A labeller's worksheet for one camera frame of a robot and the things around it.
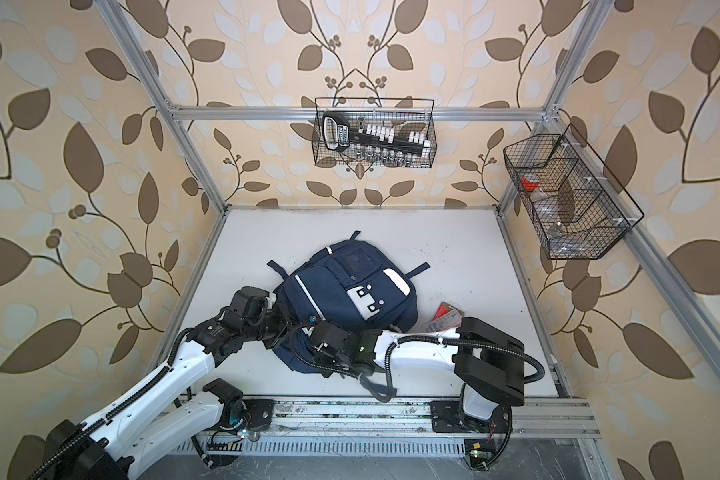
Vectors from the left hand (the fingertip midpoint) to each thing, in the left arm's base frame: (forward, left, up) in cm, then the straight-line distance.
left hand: (309, 320), depth 78 cm
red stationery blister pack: (+7, -39, -11) cm, 41 cm away
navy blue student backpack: (+15, -10, -6) cm, 19 cm away
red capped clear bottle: (+39, -63, +17) cm, 76 cm away
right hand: (-7, -2, -6) cm, 10 cm away
